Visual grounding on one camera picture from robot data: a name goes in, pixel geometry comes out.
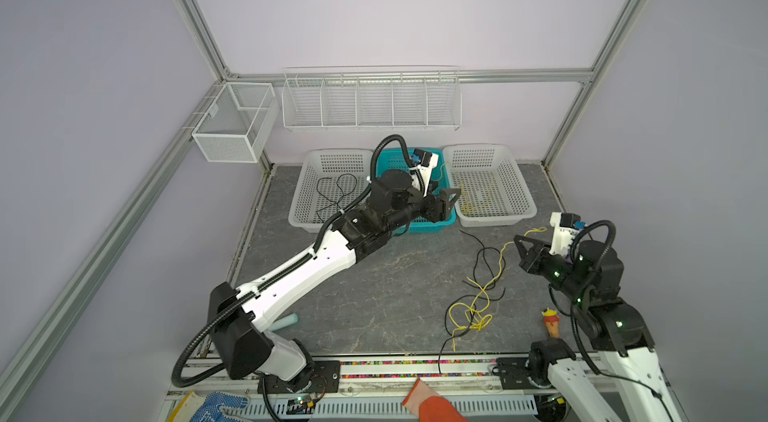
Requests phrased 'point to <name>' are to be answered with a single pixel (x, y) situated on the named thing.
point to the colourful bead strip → (416, 362)
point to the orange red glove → (429, 406)
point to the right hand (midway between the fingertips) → (518, 239)
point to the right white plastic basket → (494, 188)
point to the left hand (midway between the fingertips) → (452, 194)
